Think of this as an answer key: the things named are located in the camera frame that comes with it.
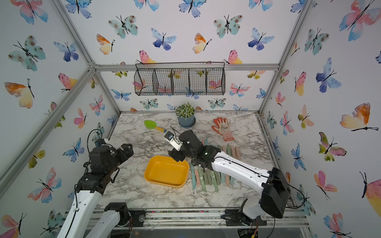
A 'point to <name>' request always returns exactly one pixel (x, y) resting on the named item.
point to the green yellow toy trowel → (152, 124)
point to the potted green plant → (185, 115)
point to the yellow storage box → (166, 170)
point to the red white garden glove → (223, 128)
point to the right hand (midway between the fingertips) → (176, 141)
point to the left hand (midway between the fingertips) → (126, 147)
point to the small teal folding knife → (222, 177)
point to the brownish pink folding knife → (197, 177)
